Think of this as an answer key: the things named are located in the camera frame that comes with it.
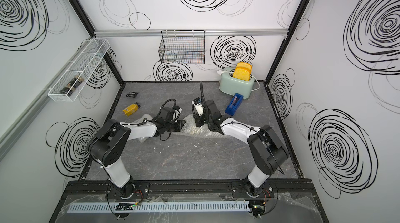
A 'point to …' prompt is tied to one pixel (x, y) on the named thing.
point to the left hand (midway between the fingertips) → (185, 125)
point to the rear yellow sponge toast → (245, 64)
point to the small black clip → (132, 94)
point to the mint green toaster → (229, 85)
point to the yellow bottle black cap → (131, 109)
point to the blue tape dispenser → (234, 104)
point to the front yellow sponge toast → (242, 73)
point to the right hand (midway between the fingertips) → (194, 115)
